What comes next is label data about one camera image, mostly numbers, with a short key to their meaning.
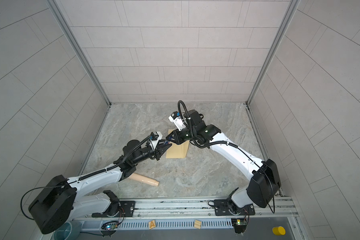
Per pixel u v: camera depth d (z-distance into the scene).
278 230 0.62
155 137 0.64
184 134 0.64
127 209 0.71
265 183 0.40
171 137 0.71
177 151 0.91
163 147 0.70
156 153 0.66
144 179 0.80
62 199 0.40
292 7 0.71
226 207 0.64
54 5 0.71
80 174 0.83
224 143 0.49
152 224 0.67
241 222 0.69
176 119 0.65
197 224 0.67
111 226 0.64
